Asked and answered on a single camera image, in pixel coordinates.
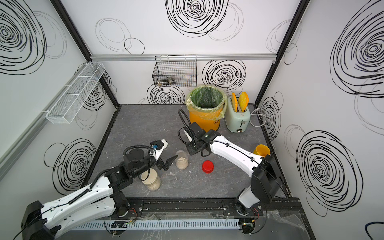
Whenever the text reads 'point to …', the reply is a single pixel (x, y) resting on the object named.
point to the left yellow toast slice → (234, 101)
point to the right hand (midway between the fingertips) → (191, 148)
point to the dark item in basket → (164, 82)
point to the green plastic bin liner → (207, 102)
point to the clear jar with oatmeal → (181, 160)
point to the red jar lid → (207, 166)
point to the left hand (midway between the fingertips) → (170, 148)
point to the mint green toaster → (237, 122)
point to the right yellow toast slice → (243, 101)
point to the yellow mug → (262, 150)
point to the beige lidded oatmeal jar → (152, 182)
